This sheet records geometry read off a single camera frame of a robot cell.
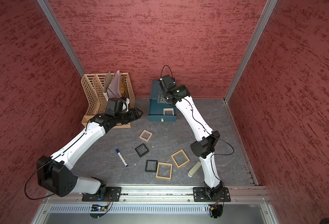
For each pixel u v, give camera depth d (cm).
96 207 72
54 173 40
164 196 75
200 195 74
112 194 75
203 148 50
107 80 97
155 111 97
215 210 71
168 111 92
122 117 67
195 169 81
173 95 54
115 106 60
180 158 88
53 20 75
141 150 91
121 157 87
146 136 98
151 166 85
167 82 60
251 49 88
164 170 83
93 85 97
